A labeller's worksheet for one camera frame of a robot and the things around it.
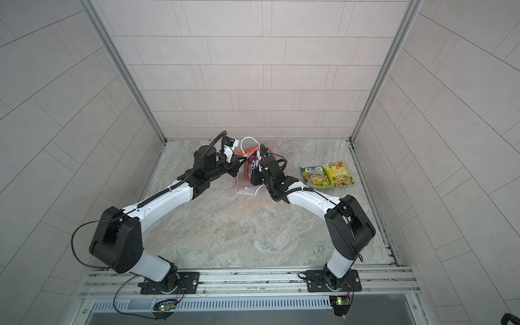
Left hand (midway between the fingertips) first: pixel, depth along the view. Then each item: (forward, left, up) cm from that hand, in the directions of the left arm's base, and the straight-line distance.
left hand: (249, 156), depth 81 cm
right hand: (-1, -1, -8) cm, 8 cm away
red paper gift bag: (-2, +4, -15) cm, 16 cm away
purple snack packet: (0, -1, -4) cm, 4 cm away
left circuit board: (-48, +24, -18) cm, 57 cm away
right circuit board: (-47, -33, -22) cm, 62 cm away
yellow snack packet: (+3, -41, -17) cm, 45 cm away
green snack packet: (+2, -31, -17) cm, 35 cm away
